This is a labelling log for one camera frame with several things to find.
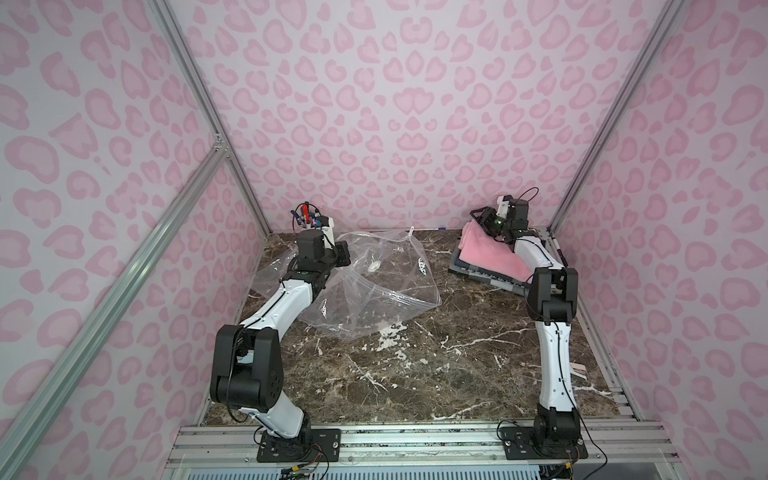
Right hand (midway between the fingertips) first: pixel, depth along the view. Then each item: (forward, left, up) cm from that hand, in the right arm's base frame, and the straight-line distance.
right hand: (470, 210), depth 108 cm
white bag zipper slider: (-20, +22, +11) cm, 31 cm away
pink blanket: (-16, -2, -3) cm, 16 cm away
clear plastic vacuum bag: (-19, +29, -12) cm, 37 cm away
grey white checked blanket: (-23, -8, -12) cm, 27 cm away
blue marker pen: (-5, +61, +1) cm, 62 cm away
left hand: (-22, +41, +9) cm, 47 cm away
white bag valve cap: (-23, +33, -3) cm, 41 cm away
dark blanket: (-19, +4, -7) cm, 21 cm away
